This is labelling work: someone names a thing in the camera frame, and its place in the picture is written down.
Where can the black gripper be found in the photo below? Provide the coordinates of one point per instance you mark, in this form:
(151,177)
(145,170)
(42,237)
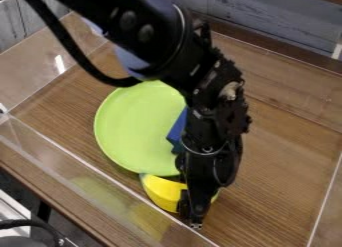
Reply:
(206,173)

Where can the yellow toy banana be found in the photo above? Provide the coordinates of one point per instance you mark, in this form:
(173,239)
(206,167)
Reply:
(164,191)

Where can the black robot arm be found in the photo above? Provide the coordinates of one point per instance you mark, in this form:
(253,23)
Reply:
(168,47)

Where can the green round plate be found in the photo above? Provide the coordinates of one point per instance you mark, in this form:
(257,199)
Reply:
(131,125)

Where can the clear acrylic enclosure wall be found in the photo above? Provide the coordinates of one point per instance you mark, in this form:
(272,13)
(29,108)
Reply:
(284,203)

